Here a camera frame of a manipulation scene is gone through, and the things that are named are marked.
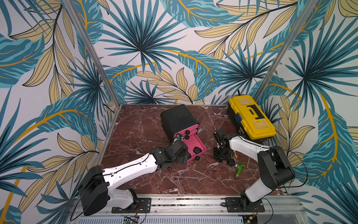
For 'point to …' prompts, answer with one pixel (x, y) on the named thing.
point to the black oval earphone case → (197, 150)
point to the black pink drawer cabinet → (179, 119)
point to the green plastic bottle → (239, 169)
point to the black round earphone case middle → (231, 162)
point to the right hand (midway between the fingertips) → (217, 157)
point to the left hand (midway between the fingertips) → (178, 154)
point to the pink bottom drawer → (192, 142)
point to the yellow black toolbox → (250, 119)
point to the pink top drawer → (187, 130)
